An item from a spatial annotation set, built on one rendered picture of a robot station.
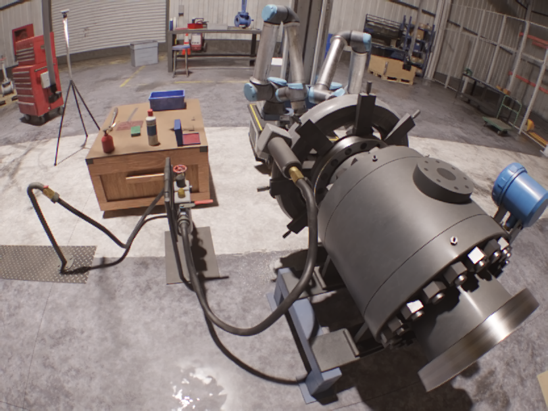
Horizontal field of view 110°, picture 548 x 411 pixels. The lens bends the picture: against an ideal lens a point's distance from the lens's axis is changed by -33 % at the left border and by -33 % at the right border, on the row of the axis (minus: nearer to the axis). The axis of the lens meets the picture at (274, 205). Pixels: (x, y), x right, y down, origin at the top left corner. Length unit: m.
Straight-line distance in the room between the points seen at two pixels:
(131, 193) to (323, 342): 1.51
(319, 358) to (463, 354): 0.56
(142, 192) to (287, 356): 1.37
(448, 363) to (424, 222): 0.39
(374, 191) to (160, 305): 1.16
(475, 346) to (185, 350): 1.15
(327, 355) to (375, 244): 0.49
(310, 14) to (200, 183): 1.57
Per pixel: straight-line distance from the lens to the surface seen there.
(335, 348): 1.16
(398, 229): 0.84
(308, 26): 2.44
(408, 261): 0.80
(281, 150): 1.06
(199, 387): 1.33
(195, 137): 1.91
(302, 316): 1.21
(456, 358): 0.81
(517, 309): 0.85
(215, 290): 1.55
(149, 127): 1.81
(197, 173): 1.92
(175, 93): 2.59
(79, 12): 10.35
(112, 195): 2.04
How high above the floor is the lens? 1.28
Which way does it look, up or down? 38 degrees down
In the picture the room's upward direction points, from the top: 7 degrees clockwise
